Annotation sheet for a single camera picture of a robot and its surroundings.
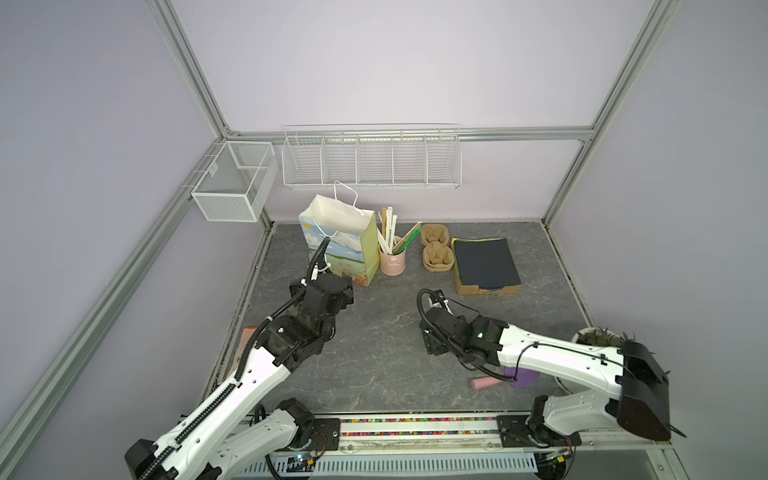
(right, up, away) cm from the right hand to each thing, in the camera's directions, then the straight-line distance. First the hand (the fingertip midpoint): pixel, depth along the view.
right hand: (437, 333), depth 80 cm
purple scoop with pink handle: (+24, -13, +1) cm, 27 cm away
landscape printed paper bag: (-25, +27, +3) cm, 37 cm away
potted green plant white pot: (+40, 0, -5) cm, 41 cm away
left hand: (-28, +15, -8) cm, 33 cm away
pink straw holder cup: (-12, +18, +20) cm, 29 cm away
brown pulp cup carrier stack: (+4, +21, +26) cm, 34 cm away
